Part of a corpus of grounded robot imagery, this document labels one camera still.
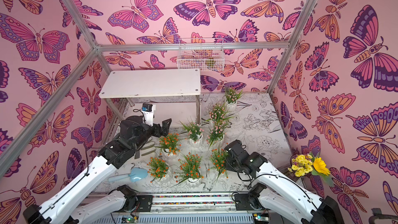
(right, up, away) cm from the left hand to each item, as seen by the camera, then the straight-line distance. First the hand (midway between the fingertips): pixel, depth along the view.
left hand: (164, 116), depth 72 cm
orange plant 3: (+12, -24, -3) cm, 27 cm away
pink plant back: (+27, -1, +18) cm, 33 cm away
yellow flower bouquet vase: (+61, -19, -10) cm, 64 cm away
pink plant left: (+14, -10, +13) cm, 21 cm away
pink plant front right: (+26, -12, +14) cm, 32 cm away
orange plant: (+1, -14, +6) cm, 16 cm away
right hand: (+31, -25, +8) cm, 40 cm away
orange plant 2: (-3, -24, -1) cm, 24 cm away
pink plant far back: (+37, +11, +27) cm, 47 cm away
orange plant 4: (+26, -21, +5) cm, 34 cm away
